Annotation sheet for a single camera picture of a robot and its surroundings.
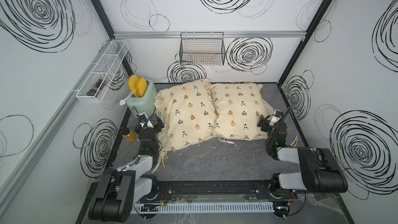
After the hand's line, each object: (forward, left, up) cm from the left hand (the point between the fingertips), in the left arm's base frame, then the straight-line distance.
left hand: (147, 118), depth 84 cm
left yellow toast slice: (+19, +12, +8) cm, 24 cm away
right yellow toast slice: (+21, +8, +4) cm, 22 cm away
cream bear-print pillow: (+7, -22, -4) cm, 24 cm away
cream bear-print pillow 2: (+10, -52, -1) cm, 53 cm away
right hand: (+4, -71, -3) cm, 71 cm away
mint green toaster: (+10, +4, -1) cm, 11 cm away
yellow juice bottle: (-7, +10, -7) cm, 14 cm away
